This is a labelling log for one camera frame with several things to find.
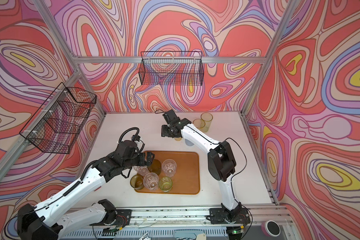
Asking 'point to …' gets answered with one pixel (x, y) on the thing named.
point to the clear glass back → (151, 181)
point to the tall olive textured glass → (155, 167)
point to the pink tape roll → (270, 228)
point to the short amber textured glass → (137, 182)
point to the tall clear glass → (169, 167)
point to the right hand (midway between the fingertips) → (167, 135)
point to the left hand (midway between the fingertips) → (149, 154)
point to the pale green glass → (165, 184)
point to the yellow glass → (178, 138)
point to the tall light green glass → (207, 117)
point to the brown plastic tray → (176, 172)
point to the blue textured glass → (188, 143)
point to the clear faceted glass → (141, 170)
